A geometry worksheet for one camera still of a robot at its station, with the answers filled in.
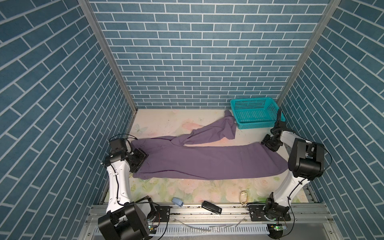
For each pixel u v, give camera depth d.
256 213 0.74
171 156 0.94
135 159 0.72
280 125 0.81
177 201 0.75
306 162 0.52
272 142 0.84
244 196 0.79
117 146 0.61
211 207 0.74
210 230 0.70
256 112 1.20
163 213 0.74
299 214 0.76
